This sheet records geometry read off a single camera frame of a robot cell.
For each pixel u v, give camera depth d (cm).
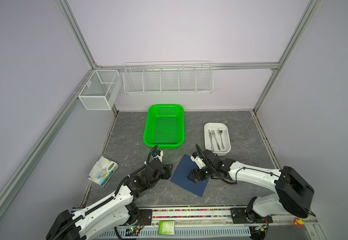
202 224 73
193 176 74
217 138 105
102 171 84
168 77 97
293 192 43
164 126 112
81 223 42
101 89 101
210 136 105
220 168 63
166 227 69
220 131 107
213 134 106
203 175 74
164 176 71
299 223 67
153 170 58
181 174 87
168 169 72
